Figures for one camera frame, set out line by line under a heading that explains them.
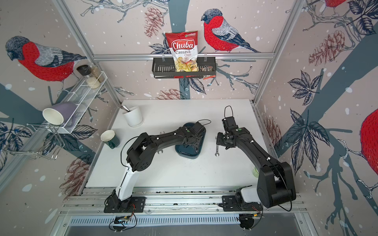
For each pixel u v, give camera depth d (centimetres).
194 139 72
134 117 100
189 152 92
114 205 64
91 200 76
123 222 71
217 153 92
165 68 95
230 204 73
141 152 56
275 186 41
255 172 78
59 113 61
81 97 81
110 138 88
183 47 80
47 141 66
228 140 62
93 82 83
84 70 78
